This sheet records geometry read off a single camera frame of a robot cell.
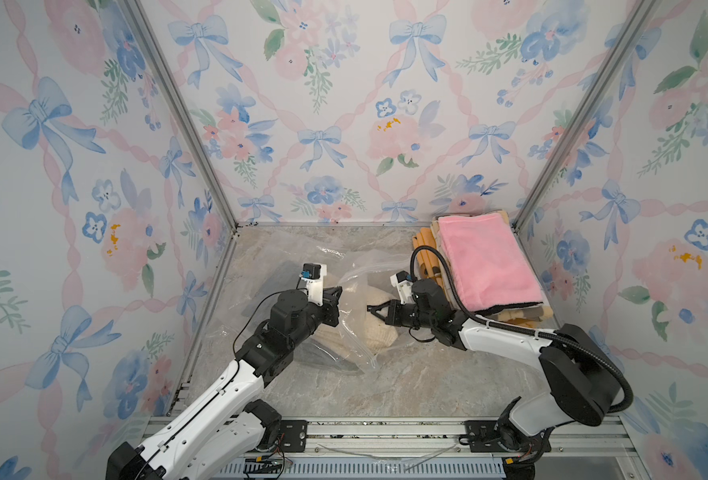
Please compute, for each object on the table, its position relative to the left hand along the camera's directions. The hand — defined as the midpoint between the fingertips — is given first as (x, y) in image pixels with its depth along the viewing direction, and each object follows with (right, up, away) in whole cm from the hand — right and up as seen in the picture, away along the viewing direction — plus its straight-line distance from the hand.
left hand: (343, 288), depth 74 cm
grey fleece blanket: (-26, 0, +24) cm, 35 cm away
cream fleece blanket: (+4, -12, +5) cm, 14 cm away
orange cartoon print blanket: (+29, +5, +34) cm, 45 cm away
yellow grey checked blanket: (+51, -9, +12) cm, 54 cm away
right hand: (+8, -7, +9) cm, 14 cm away
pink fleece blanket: (+43, +4, +16) cm, 46 cm away
